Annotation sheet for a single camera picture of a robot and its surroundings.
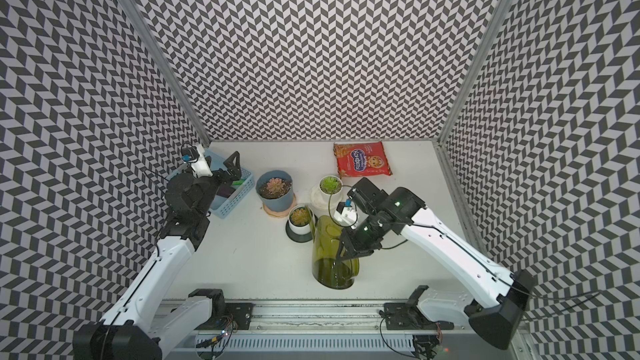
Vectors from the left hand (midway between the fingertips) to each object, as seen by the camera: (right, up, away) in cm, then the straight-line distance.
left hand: (224, 157), depth 75 cm
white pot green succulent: (+32, -10, +16) cm, 38 cm away
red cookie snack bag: (+46, 0, +33) cm, 56 cm away
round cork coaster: (+14, -21, +17) cm, 30 cm away
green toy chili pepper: (+6, -7, -5) cm, 11 cm away
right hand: (+36, -27, -12) cm, 47 cm away
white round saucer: (+28, -18, +22) cm, 40 cm away
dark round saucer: (+21, -29, +14) cm, 38 cm away
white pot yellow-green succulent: (+21, -21, +10) cm, 32 cm away
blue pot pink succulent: (+12, -11, +14) cm, 22 cm away
